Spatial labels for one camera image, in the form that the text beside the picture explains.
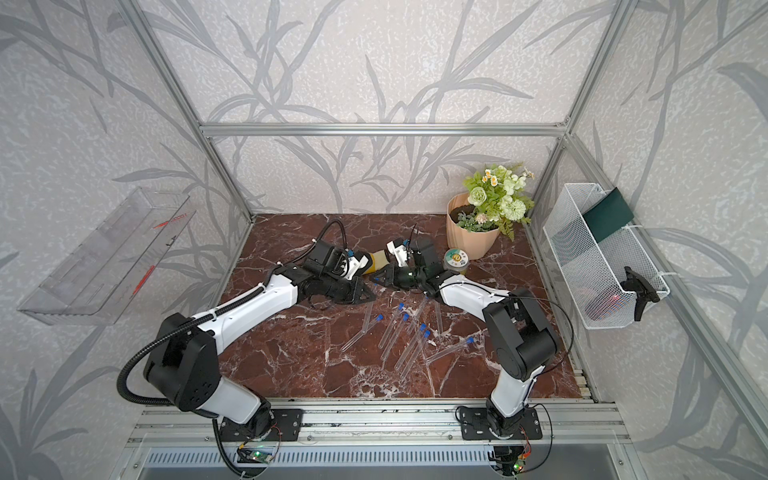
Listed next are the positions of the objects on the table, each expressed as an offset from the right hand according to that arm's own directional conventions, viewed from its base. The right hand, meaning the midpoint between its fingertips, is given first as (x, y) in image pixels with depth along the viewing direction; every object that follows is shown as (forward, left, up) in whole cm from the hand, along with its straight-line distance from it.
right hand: (371, 278), depth 85 cm
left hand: (-6, -1, 0) cm, 6 cm away
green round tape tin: (+11, -27, -7) cm, 30 cm away
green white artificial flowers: (+19, -37, +12) cm, 44 cm away
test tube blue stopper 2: (-1, -8, -15) cm, 17 cm away
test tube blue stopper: (-6, -2, -14) cm, 15 cm away
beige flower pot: (+16, -34, -5) cm, 38 cm away
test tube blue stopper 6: (-13, -28, -16) cm, 34 cm away
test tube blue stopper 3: (-11, -6, -15) cm, 20 cm away
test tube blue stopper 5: (-17, -12, -14) cm, 25 cm away
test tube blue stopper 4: (-14, -11, -15) cm, 23 cm away
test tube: (-11, +1, -2) cm, 12 cm away
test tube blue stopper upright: (-6, -20, -14) cm, 26 cm away
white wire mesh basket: (-2, -60, +4) cm, 61 cm away
